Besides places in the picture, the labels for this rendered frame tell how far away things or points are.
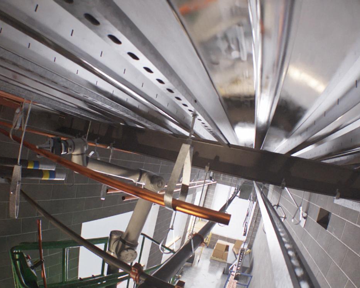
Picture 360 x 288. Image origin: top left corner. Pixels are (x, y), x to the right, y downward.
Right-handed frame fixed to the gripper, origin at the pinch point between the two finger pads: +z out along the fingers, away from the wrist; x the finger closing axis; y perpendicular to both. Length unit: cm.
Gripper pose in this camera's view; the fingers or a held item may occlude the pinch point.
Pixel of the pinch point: (40, 151)
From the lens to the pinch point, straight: 116.8
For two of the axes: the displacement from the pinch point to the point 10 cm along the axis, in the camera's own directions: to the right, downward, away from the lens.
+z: -3.9, 1.1, -9.1
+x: -1.3, 9.8, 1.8
